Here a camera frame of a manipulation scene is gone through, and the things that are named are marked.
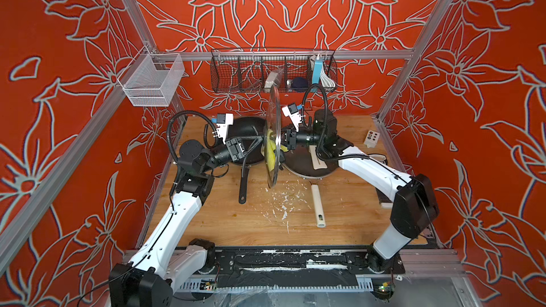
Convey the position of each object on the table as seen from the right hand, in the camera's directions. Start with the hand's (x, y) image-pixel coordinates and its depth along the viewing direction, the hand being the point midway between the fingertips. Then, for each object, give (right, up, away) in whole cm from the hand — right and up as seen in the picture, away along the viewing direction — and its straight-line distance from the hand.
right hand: (265, 139), depth 68 cm
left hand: (-1, -1, -9) cm, 9 cm away
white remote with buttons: (+54, 0, +38) cm, 66 cm away
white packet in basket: (+3, +27, +24) cm, 36 cm away
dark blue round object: (+15, +26, +30) cm, 42 cm away
